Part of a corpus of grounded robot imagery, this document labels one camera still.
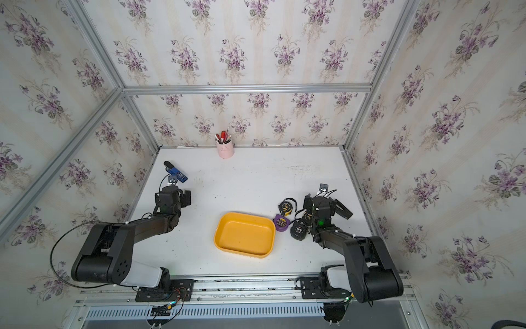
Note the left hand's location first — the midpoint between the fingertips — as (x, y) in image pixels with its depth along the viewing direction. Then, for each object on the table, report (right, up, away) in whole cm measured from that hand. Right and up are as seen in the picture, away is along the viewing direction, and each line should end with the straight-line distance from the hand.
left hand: (176, 192), depth 92 cm
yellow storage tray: (+32, -19, -4) cm, 38 cm away
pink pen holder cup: (+19, +20, +20) cm, 34 cm away
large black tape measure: (+55, -15, -8) cm, 58 cm away
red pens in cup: (+18, +28, +19) cm, 38 cm away
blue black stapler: (-9, +10, +15) cm, 20 cm away
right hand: (+67, -2, -2) cm, 67 cm away
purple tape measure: (+48, -13, -5) cm, 50 cm away
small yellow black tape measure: (+51, -6, 0) cm, 51 cm away
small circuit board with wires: (+4, -40, -21) cm, 45 cm away
